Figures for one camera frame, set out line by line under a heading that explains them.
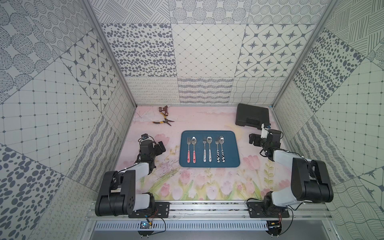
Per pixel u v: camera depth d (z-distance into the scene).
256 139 0.86
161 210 0.74
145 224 0.71
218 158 0.90
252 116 1.07
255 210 0.73
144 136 0.82
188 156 0.91
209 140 0.98
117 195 0.43
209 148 0.95
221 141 0.98
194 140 0.98
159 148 0.86
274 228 0.72
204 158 0.90
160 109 1.15
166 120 1.11
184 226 0.70
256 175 0.86
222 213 0.73
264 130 0.82
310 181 0.45
